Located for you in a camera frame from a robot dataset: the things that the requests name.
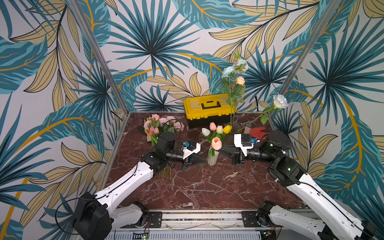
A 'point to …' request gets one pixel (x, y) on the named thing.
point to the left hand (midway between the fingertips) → (203, 162)
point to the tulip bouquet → (215, 135)
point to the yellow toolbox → (201, 110)
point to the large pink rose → (155, 119)
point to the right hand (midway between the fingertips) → (214, 145)
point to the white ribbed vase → (212, 160)
